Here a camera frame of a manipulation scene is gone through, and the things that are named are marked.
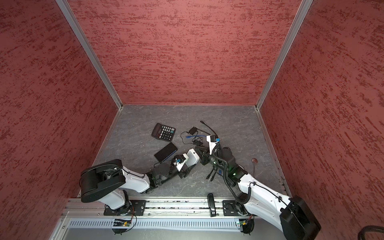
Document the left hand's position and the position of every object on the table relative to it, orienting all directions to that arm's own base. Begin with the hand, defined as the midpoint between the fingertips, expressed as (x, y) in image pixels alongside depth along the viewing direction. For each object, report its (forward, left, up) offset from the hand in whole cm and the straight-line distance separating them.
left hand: (191, 161), depth 81 cm
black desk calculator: (+24, +20, -7) cm, 32 cm away
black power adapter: (+27, 0, -8) cm, 28 cm away
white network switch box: (-2, -1, +7) cm, 7 cm away
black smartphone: (+10, +17, -9) cm, 22 cm away
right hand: (+2, -2, +8) cm, 9 cm away
